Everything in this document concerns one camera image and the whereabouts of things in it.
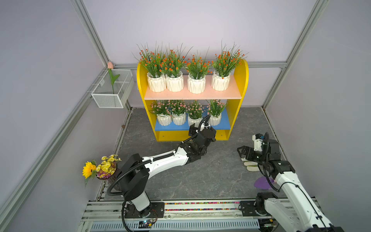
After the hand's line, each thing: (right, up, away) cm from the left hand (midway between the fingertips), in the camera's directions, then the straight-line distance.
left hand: (204, 126), depth 80 cm
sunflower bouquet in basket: (-46, -19, -17) cm, 52 cm away
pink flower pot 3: (-5, +10, 0) cm, 11 cm away
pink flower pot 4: (+7, +11, +5) cm, 13 cm away
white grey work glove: (+30, -25, +8) cm, 40 cm away
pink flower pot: (-24, +10, +2) cm, 26 cm away
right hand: (+23, -13, +2) cm, 26 cm away
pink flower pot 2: (-15, +7, +9) cm, 19 cm away
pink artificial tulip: (-57, +30, +11) cm, 66 cm away
